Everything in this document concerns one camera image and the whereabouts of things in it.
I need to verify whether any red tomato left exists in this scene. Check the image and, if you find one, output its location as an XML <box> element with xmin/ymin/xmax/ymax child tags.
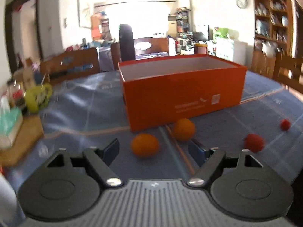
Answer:
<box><xmin>244</xmin><ymin>134</ymin><xmax>265</xmax><ymax>153</ymax></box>

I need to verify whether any white mug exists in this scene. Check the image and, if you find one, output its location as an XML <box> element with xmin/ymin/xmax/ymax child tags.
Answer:
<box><xmin>0</xmin><ymin>174</ymin><xmax>19</xmax><ymax>226</ymax></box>

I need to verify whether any wooden cutting board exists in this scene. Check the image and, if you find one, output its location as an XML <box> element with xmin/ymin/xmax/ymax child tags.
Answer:
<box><xmin>1</xmin><ymin>115</ymin><xmax>44</xmax><ymax>167</ymax></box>

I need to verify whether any small red tomato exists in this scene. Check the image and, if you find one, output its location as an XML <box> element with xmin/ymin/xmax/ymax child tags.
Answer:
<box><xmin>280</xmin><ymin>119</ymin><xmax>291</xmax><ymax>131</ymax></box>

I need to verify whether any small orange near box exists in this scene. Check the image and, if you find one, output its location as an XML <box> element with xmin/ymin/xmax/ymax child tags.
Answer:
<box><xmin>172</xmin><ymin>118</ymin><xmax>196</xmax><ymax>142</ymax></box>

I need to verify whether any blue plaid tablecloth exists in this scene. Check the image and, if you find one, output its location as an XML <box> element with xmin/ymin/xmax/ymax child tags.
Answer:
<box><xmin>6</xmin><ymin>71</ymin><xmax>302</xmax><ymax>190</ymax></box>

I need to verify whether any small orange behind left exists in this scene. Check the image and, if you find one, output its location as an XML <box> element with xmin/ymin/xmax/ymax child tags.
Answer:
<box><xmin>130</xmin><ymin>133</ymin><xmax>159</xmax><ymax>158</ymax></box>

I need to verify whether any green tissue pack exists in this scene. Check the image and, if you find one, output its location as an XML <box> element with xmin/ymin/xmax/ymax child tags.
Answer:
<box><xmin>0</xmin><ymin>108</ymin><xmax>23</xmax><ymax>151</ymax></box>

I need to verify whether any yellow-green panda mug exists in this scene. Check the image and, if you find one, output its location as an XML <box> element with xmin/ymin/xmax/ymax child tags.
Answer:
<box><xmin>24</xmin><ymin>83</ymin><xmax>53</xmax><ymax>113</ymax></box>

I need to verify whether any brown medicine bottle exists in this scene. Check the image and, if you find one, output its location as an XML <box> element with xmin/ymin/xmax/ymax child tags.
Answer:
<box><xmin>7</xmin><ymin>79</ymin><xmax>26</xmax><ymax>110</ymax></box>

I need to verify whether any orange cardboard box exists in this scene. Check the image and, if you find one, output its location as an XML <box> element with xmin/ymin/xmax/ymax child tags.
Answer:
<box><xmin>118</xmin><ymin>54</ymin><xmax>247</xmax><ymax>131</ymax></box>

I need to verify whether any right wooden chair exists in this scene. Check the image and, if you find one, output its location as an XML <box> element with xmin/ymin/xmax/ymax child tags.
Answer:
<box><xmin>272</xmin><ymin>53</ymin><xmax>303</xmax><ymax>94</ymax></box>

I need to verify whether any wooden chair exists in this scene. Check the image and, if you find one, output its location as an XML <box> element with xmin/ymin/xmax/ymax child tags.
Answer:
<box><xmin>40</xmin><ymin>48</ymin><xmax>100</xmax><ymax>85</ymax></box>
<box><xmin>110</xmin><ymin>37</ymin><xmax>169</xmax><ymax>70</ymax></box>
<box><xmin>272</xmin><ymin>53</ymin><xmax>303</xmax><ymax>94</ymax></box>

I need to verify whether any left wooden chair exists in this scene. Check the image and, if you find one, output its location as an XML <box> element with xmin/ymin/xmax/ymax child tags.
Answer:
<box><xmin>40</xmin><ymin>48</ymin><xmax>100</xmax><ymax>85</ymax></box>

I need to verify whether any white cabinet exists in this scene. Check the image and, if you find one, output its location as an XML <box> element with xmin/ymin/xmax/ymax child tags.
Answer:
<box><xmin>215</xmin><ymin>37</ymin><xmax>247</xmax><ymax>67</ymax></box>

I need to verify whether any red canister yellow lid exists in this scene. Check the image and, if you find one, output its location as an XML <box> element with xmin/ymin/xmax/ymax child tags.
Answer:
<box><xmin>194</xmin><ymin>43</ymin><xmax>208</xmax><ymax>54</ymax></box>

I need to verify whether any black thermos bottle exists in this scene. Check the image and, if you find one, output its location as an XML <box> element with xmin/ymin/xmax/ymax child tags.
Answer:
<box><xmin>119</xmin><ymin>24</ymin><xmax>136</xmax><ymax>61</ymax></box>

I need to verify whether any middle wooden chair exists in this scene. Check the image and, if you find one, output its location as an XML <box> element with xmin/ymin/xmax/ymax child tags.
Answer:
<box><xmin>110</xmin><ymin>37</ymin><xmax>169</xmax><ymax>70</ymax></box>

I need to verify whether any wooden bookshelf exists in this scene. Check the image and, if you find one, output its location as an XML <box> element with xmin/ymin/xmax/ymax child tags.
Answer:
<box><xmin>251</xmin><ymin>0</ymin><xmax>293</xmax><ymax>79</ymax></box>

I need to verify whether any round wall clock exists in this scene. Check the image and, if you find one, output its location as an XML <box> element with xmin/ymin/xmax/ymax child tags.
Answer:
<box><xmin>236</xmin><ymin>0</ymin><xmax>248</xmax><ymax>9</ymax></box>

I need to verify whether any framed wall picture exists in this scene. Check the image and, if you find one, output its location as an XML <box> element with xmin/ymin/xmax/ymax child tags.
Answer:
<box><xmin>77</xmin><ymin>0</ymin><xmax>92</xmax><ymax>29</ymax></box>

